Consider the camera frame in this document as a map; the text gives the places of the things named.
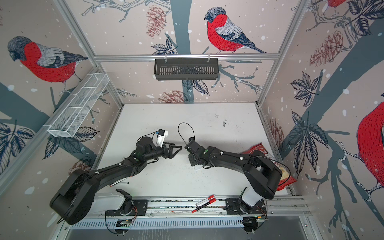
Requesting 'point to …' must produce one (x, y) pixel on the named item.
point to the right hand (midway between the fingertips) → (192, 158)
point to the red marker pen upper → (209, 197)
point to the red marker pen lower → (210, 201)
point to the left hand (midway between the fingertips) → (177, 147)
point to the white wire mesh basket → (74, 111)
